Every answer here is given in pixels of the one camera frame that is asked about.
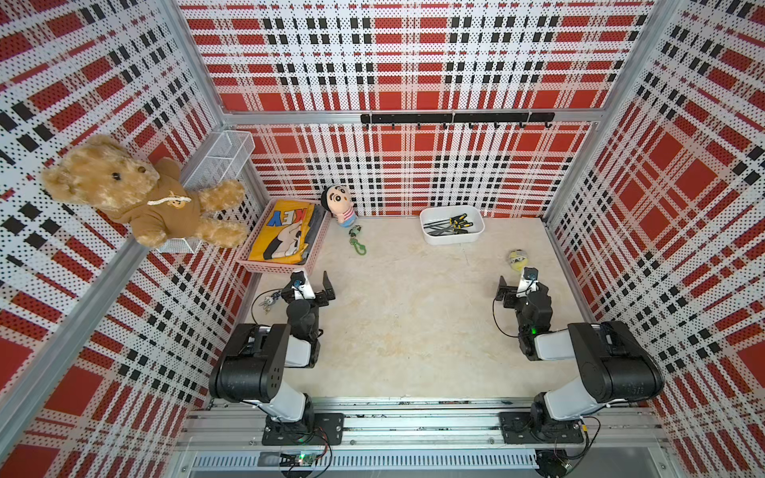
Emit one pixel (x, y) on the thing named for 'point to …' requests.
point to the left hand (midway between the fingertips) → (315, 274)
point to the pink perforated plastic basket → (242, 258)
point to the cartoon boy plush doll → (337, 199)
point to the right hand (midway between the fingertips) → (520, 276)
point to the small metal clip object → (269, 301)
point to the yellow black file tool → (454, 225)
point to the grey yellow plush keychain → (518, 259)
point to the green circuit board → (305, 460)
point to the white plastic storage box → (475, 215)
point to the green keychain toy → (360, 248)
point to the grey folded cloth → (318, 216)
